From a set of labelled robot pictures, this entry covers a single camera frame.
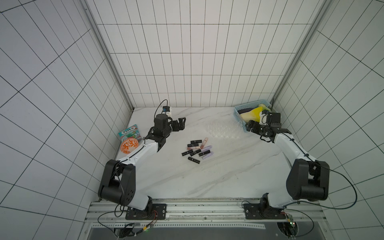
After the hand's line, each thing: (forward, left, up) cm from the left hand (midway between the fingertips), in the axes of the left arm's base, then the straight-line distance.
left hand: (177, 121), depth 88 cm
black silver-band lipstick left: (-13, -6, -16) cm, 21 cm away
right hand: (0, -43, -3) cm, 43 cm away
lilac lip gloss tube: (-14, -19, -17) cm, 29 cm away
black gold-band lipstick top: (-4, -12, -16) cm, 20 cm away
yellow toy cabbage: (+15, -54, -10) cm, 57 cm away
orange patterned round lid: (-8, +33, -14) cm, 37 cm away
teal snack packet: (+3, +34, -16) cm, 38 cm away
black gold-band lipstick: (-17, -10, -17) cm, 26 cm away
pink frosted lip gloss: (-9, -10, -16) cm, 21 cm away
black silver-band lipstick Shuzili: (-13, -10, -16) cm, 23 cm away
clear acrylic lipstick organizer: (+6, -34, -15) cm, 37 cm away
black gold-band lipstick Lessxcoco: (-13, -17, -16) cm, 26 cm away
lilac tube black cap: (-9, -18, -16) cm, 26 cm away
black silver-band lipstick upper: (-8, -10, -15) cm, 20 cm away
